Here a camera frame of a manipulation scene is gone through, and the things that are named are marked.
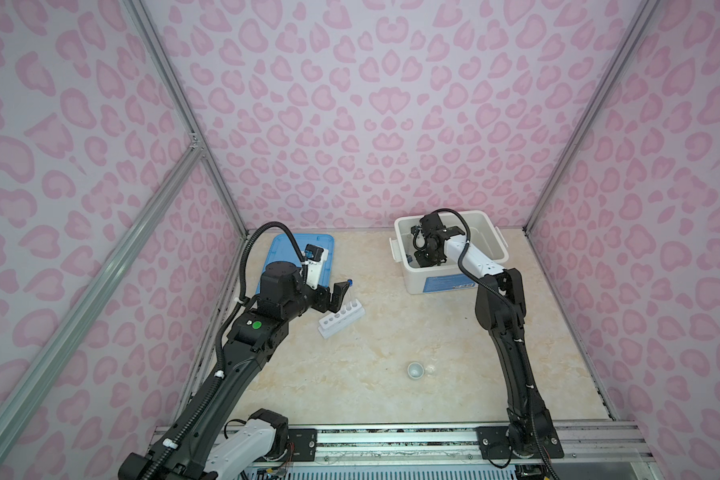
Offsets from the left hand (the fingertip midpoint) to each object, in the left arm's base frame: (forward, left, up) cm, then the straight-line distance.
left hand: (332, 272), depth 73 cm
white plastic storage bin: (+21, -48, -18) cm, 55 cm away
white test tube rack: (-1, +1, -24) cm, 24 cm away
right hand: (+24, -30, -24) cm, 45 cm away
